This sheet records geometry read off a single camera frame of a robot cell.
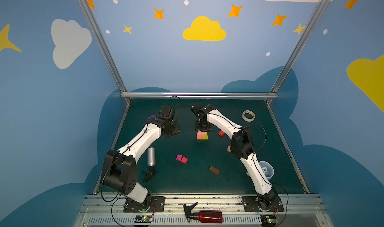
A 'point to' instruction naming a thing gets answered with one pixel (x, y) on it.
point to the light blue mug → (267, 168)
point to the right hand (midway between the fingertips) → (201, 129)
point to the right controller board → (269, 220)
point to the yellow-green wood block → (204, 136)
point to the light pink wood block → (200, 132)
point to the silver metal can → (151, 156)
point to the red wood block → (221, 133)
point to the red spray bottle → (203, 216)
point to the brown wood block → (215, 170)
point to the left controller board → (143, 219)
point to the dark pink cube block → (184, 160)
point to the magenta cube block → (179, 157)
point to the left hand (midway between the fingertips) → (179, 129)
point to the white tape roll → (249, 112)
